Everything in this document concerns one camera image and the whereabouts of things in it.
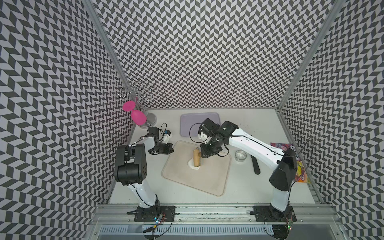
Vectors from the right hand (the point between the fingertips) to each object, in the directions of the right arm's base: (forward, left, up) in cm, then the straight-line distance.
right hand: (205, 156), depth 76 cm
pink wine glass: (+29, +43, -2) cm, 52 cm away
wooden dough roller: (+3, +5, -6) cm, 8 cm away
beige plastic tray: (-5, -4, -15) cm, 16 cm away
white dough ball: (+2, +8, -13) cm, 16 cm away
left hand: (+12, +21, -15) cm, 29 cm away
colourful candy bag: (-4, -55, -15) cm, 57 cm away
